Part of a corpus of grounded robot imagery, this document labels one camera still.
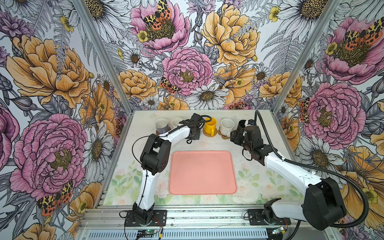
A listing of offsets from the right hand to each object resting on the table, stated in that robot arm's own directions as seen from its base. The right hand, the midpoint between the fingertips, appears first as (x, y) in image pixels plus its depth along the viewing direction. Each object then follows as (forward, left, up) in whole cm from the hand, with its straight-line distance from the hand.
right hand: (235, 138), depth 87 cm
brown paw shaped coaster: (+12, +4, -15) cm, 19 cm away
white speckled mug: (+18, +1, -10) cm, 20 cm away
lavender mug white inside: (+17, +45, -7) cm, 49 cm away
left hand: (+9, +25, -11) cm, 29 cm away
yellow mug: (+14, +13, -6) cm, 20 cm away
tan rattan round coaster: (+13, +14, -13) cm, 23 cm away
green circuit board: (-41, +47, -15) cm, 64 cm away
